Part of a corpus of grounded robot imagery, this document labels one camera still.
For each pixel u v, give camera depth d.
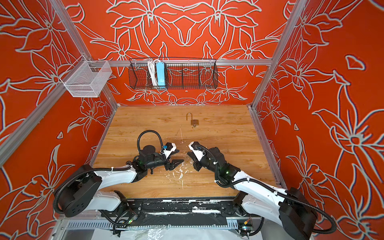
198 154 0.66
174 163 0.72
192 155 0.67
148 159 0.65
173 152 0.71
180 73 0.98
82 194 0.43
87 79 0.93
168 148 0.69
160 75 0.90
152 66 0.88
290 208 0.40
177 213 0.73
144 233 0.67
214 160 0.56
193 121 1.10
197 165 0.68
